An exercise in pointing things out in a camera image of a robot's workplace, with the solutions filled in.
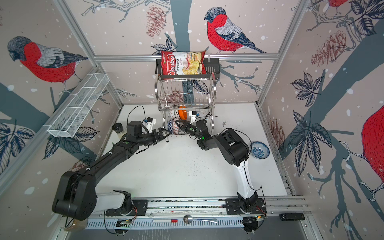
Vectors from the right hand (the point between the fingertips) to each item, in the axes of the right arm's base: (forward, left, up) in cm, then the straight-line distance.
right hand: (172, 126), depth 90 cm
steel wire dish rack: (+37, -3, -12) cm, 38 cm away
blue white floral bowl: (-8, -54, -13) cm, 56 cm away
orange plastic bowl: (+11, -5, -1) cm, 12 cm away
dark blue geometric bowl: (0, +1, -1) cm, 1 cm away
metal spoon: (-45, -13, -13) cm, 49 cm away
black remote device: (-42, -59, -13) cm, 74 cm away
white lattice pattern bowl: (+11, -1, -1) cm, 11 cm away
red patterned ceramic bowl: (0, -1, 0) cm, 1 cm away
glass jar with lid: (-50, +36, -5) cm, 62 cm away
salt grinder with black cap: (-1, +35, -1) cm, 35 cm away
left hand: (-9, +1, +4) cm, 10 cm away
